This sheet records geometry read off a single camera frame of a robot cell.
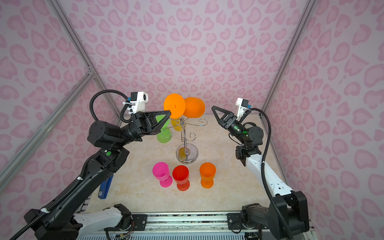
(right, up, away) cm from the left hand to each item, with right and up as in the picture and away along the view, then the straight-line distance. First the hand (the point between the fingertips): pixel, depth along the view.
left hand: (167, 115), depth 43 cm
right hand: (+15, +3, +17) cm, 23 cm away
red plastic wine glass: (0, -27, +31) cm, 41 cm away
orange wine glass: (+14, -27, +37) cm, 48 cm away
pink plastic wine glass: (-11, -27, +37) cm, 47 cm away
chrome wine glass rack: (+1, -21, +58) cm, 61 cm away
